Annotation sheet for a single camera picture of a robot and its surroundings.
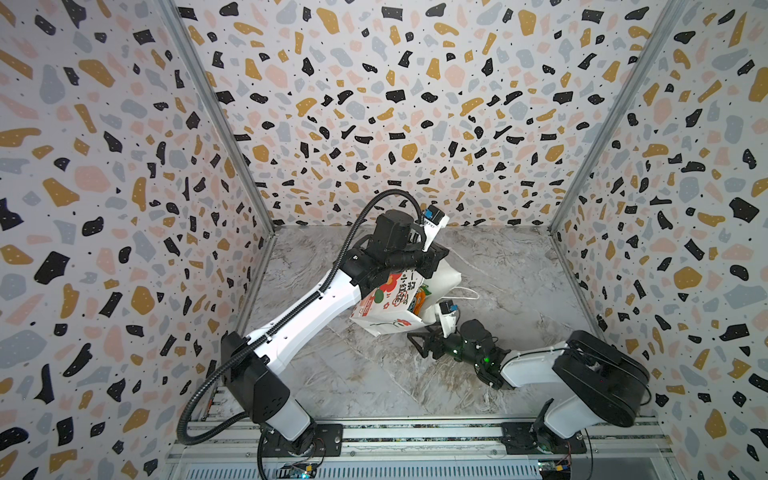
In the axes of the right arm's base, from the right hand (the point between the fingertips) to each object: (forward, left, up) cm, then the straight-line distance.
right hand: (415, 326), depth 82 cm
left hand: (+8, -8, +25) cm, 27 cm away
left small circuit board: (-32, +27, -10) cm, 43 cm away
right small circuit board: (-31, -34, -12) cm, 47 cm away
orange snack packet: (+12, -2, -3) cm, 12 cm away
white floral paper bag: (+1, +8, +7) cm, 11 cm away
